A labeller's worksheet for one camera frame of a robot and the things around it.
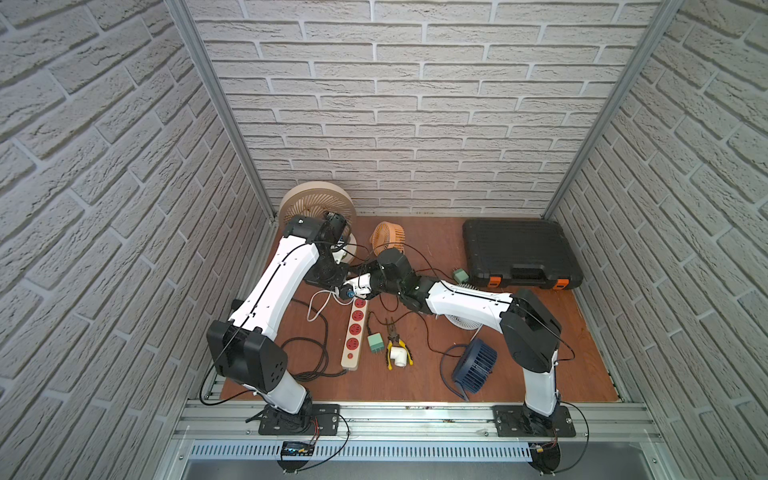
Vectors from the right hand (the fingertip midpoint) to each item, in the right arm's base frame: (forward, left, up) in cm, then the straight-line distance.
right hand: (354, 264), depth 83 cm
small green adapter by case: (+4, -34, -17) cm, 38 cm away
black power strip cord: (-24, +11, -18) cm, 32 cm away
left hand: (-7, +6, +2) cm, 9 cm away
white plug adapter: (-21, -12, -17) cm, 29 cm away
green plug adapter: (-17, -5, -17) cm, 24 cm away
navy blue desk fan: (-28, -30, -7) cm, 41 cm away
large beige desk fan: (+14, +10, +12) cm, 21 cm away
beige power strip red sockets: (-15, +1, -16) cm, 22 cm away
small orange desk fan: (+15, -10, -6) cm, 20 cm away
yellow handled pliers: (-16, -10, -18) cm, 26 cm away
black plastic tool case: (+9, -55, -12) cm, 57 cm away
